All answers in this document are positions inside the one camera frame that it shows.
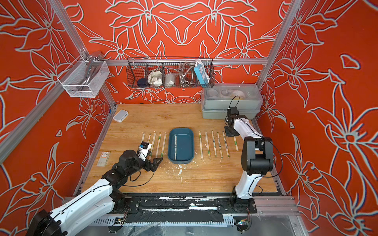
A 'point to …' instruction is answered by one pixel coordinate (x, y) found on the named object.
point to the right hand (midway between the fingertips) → (231, 131)
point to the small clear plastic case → (104, 159)
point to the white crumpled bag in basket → (155, 77)
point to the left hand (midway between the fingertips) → (156, 154)
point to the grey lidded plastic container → (217, 99)
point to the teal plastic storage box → (185, 145)
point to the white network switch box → (120, 115)
